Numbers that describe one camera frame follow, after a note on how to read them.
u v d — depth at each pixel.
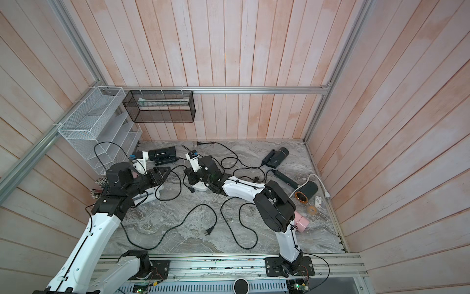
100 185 0.82
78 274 0.39
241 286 0.66
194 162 0.77
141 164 0.61
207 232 0.83
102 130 0.73
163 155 1.12
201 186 0.95
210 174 0.69
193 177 0.77
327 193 0.98
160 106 1.06
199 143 1.18
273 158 1.07
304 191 0.90
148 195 0.92
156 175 0.66
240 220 0.88
